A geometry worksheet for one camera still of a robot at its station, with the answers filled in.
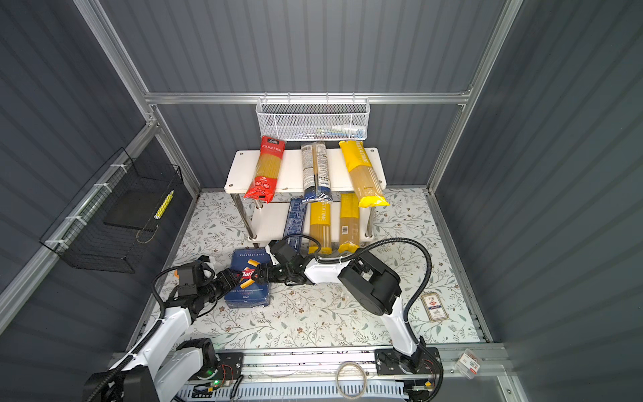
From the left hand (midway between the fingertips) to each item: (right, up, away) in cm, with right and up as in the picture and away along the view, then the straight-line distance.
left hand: (238, 278), depth 86 cm
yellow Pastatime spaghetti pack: (+28, +17, +10) cm, 35 cm away
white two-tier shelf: (+7, +20, +15) cm, 26 cm away
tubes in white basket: (+35, +53, +6) cm, 64 cm away
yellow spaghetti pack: (+39, +15, +8) cm, 43 cm away
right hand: (+7, 0, +1) cm, 7 cm away
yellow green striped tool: (-21, +24, -9) cm, 33 cm away
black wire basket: (-33, +19, -14) cm, 41 cm away
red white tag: (+72, -21, -14) cm, 77 cm away
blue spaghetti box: (+18, +19, +10) cm, 28 cm away
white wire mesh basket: (+24, +70, +38) cm, 83 cm away
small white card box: (+67, -9, -3) cm, 67 cm away
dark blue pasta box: (+5, -4, -4) cm, 7 cm away
